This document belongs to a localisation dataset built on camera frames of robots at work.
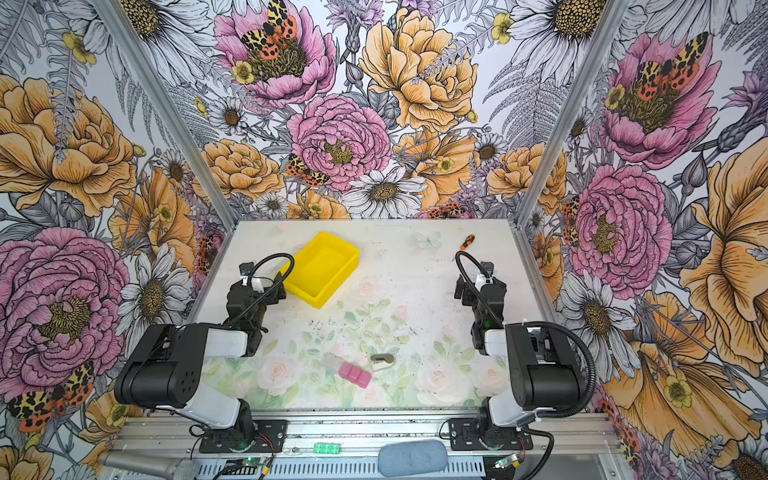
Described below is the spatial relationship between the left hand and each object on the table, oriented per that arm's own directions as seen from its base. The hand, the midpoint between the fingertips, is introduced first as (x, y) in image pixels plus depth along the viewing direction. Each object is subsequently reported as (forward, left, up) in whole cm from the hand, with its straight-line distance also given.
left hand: (266, 281), depth 94 cm
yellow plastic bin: (+7, -15, -4) cm, 17 cm away
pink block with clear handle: (-26, -28, -8) cm, 39 cm away
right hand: (-1, -65, 0) cm, 65 cm away
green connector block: (-43, -23, -8) cm, 49 cm away
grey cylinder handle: (-45, +13, -3) cm, 47 cm away
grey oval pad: (-45, -42, -5) cm, 61 cm away
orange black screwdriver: (+22, -68, -7) cm, 72 cm away
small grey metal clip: (-21, -36, -7) cm, 42 cm away
